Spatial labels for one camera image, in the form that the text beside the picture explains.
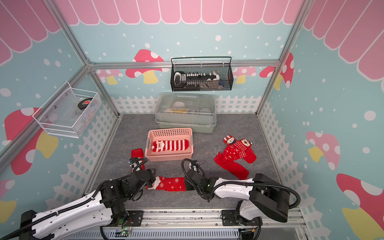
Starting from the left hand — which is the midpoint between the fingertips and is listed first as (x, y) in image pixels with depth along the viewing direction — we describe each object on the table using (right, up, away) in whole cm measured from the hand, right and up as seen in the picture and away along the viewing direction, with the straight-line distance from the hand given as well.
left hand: (153, 174), depth 78 cm
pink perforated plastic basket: (+4, +20, +27) cm, 34 cm away
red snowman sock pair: (+47, +10, +18) cm, 52 cm away
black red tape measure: (-37, +37, 0) cm, 52 cm away
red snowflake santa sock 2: (-16, +3, +20) cm, 26 cm away
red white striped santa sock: (+5, +13, +21) cm, 25 cm away
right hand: (+17, -6, +5) cm, 18 cm away
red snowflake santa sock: (+7, -8, +7) cm, 13 cm away
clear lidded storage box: (+24, +35, +21) cm, 48 cm away
